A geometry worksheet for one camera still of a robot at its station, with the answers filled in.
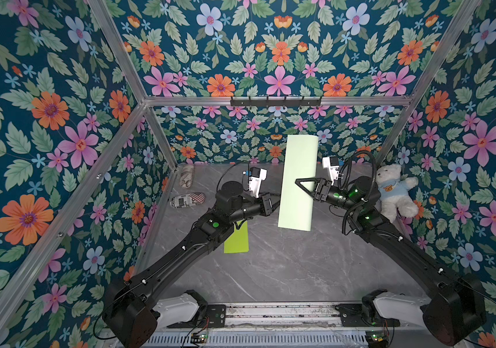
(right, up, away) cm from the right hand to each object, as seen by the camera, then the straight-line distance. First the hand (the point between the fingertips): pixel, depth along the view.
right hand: (297, 183), depth 65 cm
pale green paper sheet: (0, -7, -1) cm, 7 cm away
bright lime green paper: (-21, -25, +26) cm, 42 cm away
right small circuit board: (+28, -52, +7) cm, 60 cm away
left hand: (-3, -5, -1) cm, 6 cm away
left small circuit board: (-32, -52, +7) cm, 61 cm away
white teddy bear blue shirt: (+49, -4, +33) cm, 60 cm away
